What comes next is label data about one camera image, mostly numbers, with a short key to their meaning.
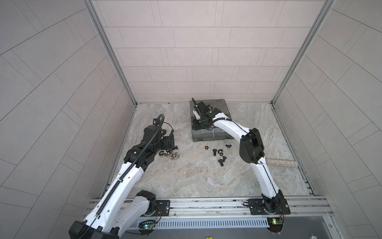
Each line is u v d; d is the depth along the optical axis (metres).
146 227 0.64
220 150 0.91
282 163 0.83
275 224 0.68
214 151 0.90
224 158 0.87
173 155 0.88
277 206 0.62
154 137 0.47
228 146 0.92
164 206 0.71
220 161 0.86
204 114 0.72
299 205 0.72
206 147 0.91
